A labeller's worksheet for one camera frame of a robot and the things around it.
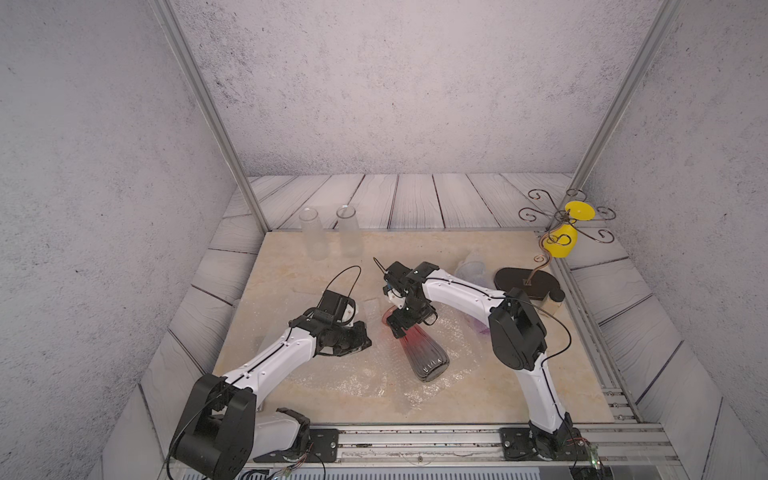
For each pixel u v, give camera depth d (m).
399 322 0.81
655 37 0.74
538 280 1.01
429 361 0.77
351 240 1.11
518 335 0.53
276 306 0.98
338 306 0.70
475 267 0.98
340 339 0.71
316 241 1.14
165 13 0.70
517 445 0.73
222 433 0.40
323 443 0.73
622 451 0.73
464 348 0.88
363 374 0.84
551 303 0.91
